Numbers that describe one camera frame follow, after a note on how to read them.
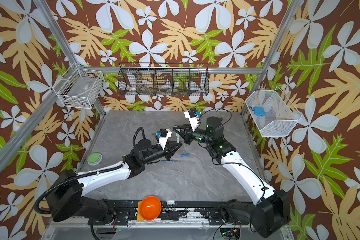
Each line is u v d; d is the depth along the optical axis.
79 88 0.85
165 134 0.64
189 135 0.60
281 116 0.78
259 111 0.86
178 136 0.68
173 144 0.69
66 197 0.42
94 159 0.94
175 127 0.66
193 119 0.60
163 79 0.97
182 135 0.66
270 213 0.39
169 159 0.66
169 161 0.93
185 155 0.98
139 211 0.73
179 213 0.76
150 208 0.77
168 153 0.64
